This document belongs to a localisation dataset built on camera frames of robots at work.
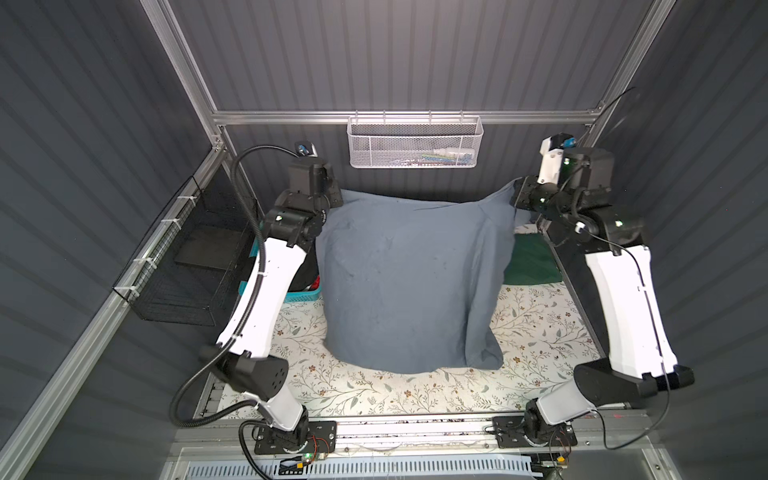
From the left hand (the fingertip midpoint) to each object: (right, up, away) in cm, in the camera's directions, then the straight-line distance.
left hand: (324, 180), depth 70 cm
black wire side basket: (-33, -20, +3) cm, 38 cm away
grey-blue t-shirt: (+21, -26, +7) cm, 34 cm away
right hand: (+44, -2, -6) cm, 44 cm away
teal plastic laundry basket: (-15, -31, +24) cm, 42 cm away
